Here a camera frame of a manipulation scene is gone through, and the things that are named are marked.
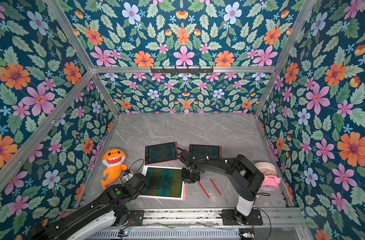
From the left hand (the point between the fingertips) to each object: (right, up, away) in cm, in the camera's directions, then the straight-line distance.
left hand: (148, 186), depth 84 cm
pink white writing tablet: (+9, +2, 0) cm, 10 cm away
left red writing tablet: (+4, +16, +14) cm, 22 cm away
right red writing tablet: (+39, +18, +15) cm, 46 cm away
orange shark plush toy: (-21, +15, +2) cm, 26 cm away
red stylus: (+37, +2, +2) cm, 37 cm away
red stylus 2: (+32, -2, -1) cm, 32 cm away
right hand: (+22, +4, +1) cm, 22 cm away
